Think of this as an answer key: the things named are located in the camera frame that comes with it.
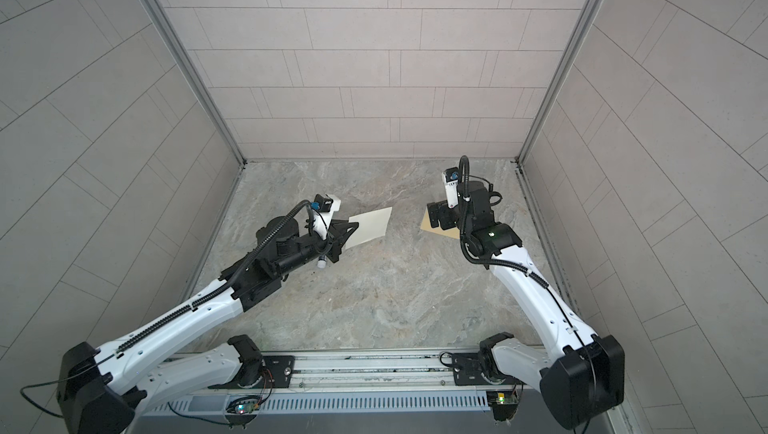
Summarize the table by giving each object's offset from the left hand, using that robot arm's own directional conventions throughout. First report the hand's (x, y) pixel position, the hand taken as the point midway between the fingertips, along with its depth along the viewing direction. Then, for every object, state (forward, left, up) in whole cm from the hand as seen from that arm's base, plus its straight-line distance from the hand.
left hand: (363, 223), depth 68 cm
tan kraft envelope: (-1, -21, -3) cm, 21 cm away
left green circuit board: (-33, +25, -22) cm, 47 cm away
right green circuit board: (-32, -33, -26) cm, 53 cm away
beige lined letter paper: (+1, -2, -3) cm, 3 cm away
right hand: (+11, -20, -5) cm, 23 cm away
